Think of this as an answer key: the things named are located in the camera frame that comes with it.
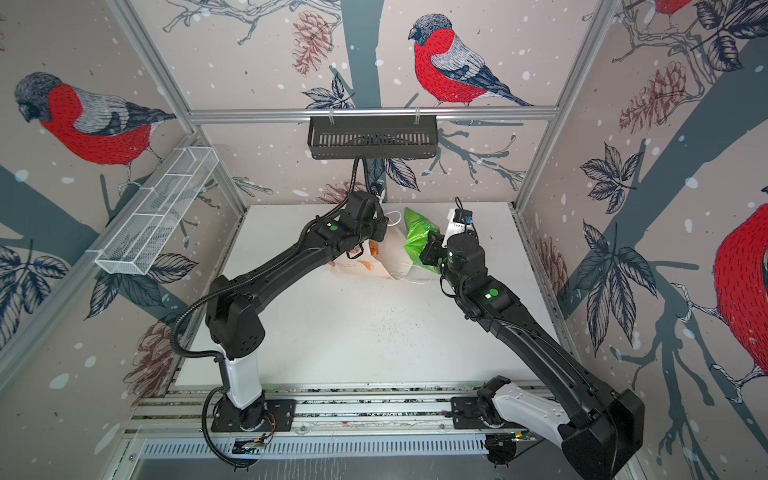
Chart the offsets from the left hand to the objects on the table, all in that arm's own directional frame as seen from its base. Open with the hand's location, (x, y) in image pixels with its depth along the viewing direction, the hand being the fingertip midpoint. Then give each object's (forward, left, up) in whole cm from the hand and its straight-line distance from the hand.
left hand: (380, 217), depth 84 cm
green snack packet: (-8, -10, +4) cm, 14 cm away
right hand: (-11, -11, +5) cm, 17 cm away
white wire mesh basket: (-10, +60, +5) cm, 61 cm away
